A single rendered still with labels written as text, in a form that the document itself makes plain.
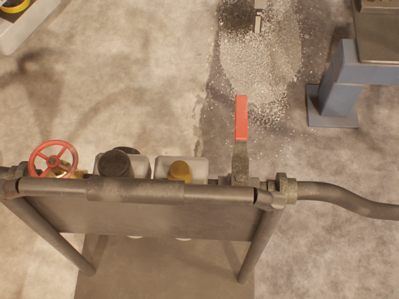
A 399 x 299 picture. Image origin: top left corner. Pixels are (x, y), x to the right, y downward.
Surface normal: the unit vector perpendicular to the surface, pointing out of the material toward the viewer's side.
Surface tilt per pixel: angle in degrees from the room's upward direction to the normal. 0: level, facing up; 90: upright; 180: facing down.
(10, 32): 90
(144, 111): 0
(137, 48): 0
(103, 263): 0
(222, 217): 90
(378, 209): 43
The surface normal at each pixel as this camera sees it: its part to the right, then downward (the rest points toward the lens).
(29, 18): 0.87, 0.43
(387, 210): 0.56, -0.10
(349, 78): -0.05, 0.89
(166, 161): 0.00, -0.45
